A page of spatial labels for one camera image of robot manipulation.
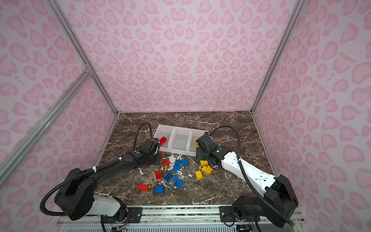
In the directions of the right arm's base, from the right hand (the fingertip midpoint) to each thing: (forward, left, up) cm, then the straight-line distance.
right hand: (201, 152), depth 82 cm
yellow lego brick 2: (-1, -2, -11) cm, 12 cm away
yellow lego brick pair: (-5, -4, -13) cm, 14 cm away
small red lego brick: (0, +22, -14) cm, 26 cm away
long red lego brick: (+15, +26, -11) cm, 32 cm away
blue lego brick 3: (-13, +12, -13) cm, 22 cm away
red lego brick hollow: (-9, +25, -12) cm, 29 cm away
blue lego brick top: (-1, +14, -11) cm, 18 cm away
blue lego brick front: (-17, +23, -11) cm, 31 cm away
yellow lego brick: (-5, +3, +17) cm, 18 cm away
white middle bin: (+16, +14, -11) cm, 24 cm away
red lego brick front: (-16, +34, -12) cm, 39 cm away
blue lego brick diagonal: (-10, +19, -12) cm, 25 cm away
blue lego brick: (0, +10, -13) cm, 16 cm away
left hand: (0, +25, -7) cm, 26 cm away
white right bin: (+17, +6, -6) cm, 19 cm away
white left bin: (+25, +25, -15) cm, 39 cm away
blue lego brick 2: (-4, +15, -14) cm, 21 cm away
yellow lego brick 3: (-9, +1, -10) cm, 14 cm away
